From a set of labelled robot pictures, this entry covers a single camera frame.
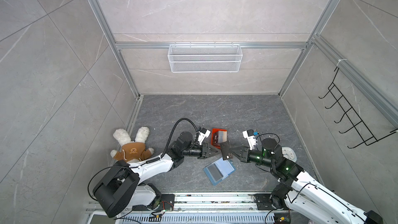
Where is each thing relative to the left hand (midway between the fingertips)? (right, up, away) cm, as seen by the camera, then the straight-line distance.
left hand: (220, 151), depth 72 cm
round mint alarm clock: (+42, -6, +15) cm, 45 cm away
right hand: (+5, +1, 0) cm, 5 cm away
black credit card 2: (+3, +1, +1) cm, 4 cm away
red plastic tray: (+1, +3, +20) cm, 20 cm away
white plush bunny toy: (-46, -3, +9) cm, 47 cm away
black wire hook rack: (+59, +12, -8) cm, 61 cm away
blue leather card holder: (+5, -12, +12) cm, 17 cm away
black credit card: (-2, -14, +10) cm, 17 cm away
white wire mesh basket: (-7, +54, +28) cm, 61 cm away
